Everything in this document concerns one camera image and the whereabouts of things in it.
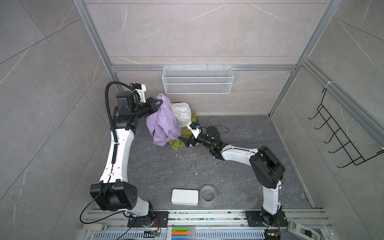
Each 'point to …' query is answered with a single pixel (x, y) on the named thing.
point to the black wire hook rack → (354, 154)
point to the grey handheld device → (303, 231)
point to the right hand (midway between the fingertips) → (183, 129)
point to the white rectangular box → (186, 197)
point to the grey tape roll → (208, 193)
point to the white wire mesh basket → (198, 80)
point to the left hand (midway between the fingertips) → (162, 98)
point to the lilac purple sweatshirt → (164, 125)
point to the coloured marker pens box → (183, 232)
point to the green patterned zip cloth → (194, 118)
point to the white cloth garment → (182, 112)
